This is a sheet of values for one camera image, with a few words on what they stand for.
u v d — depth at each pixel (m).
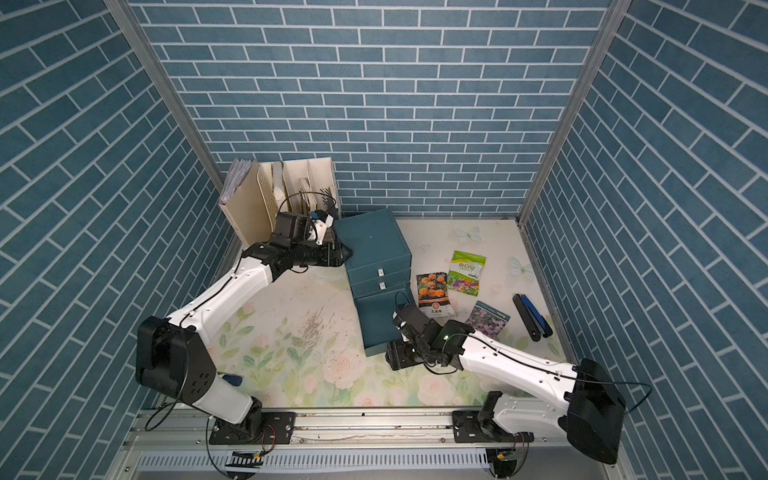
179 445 0.74
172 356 0.43
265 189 0.99
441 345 0.56
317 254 0.73
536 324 0.91
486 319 0.92
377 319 0.92
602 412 0.41
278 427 0.74
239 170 0.94
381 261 0.81
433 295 0.98
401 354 0.68
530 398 0.47
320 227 0.76
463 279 1.02
